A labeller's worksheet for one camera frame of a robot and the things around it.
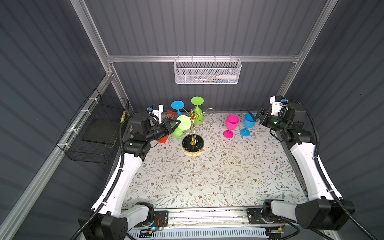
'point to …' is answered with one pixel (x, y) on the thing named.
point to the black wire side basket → (93, 134)
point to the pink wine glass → (232, 122)
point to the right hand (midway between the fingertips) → (255, 113)
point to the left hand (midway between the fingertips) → (180, 121)
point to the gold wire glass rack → (193, 145)
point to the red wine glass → (163, 139)
